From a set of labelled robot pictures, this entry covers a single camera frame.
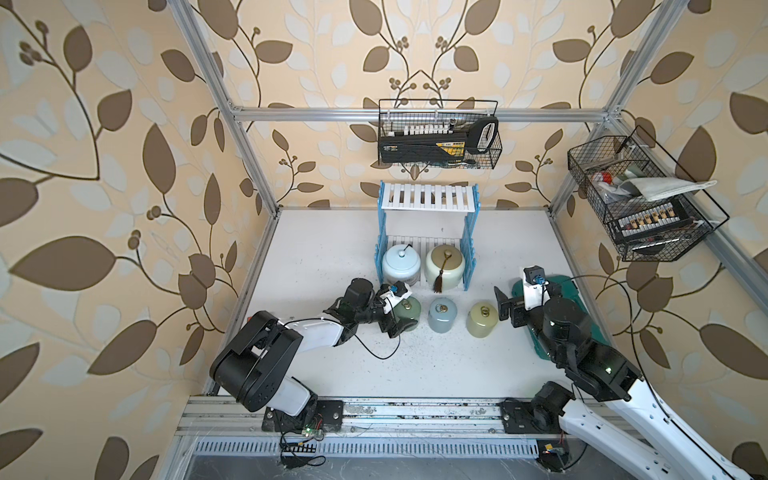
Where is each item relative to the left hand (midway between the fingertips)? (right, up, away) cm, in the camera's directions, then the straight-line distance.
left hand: (409, 306), depth 85 cm
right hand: (+25, +9, -14) cm, 30 cm away
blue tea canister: (+9, -2, -1) cm, 9 cm away
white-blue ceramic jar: (-2, +12, +4) cm, 13 cm away
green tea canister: (0, 0, 0) cm, 1 cm away
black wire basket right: (+55, +40, 0) cm, 68 cm away
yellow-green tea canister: (+20, -3, -2) cm, 20 cm away
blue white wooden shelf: (+7, +29, +30) cm, 42 cm away
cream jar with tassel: (+11, +11, +4) cm, 16 cm away
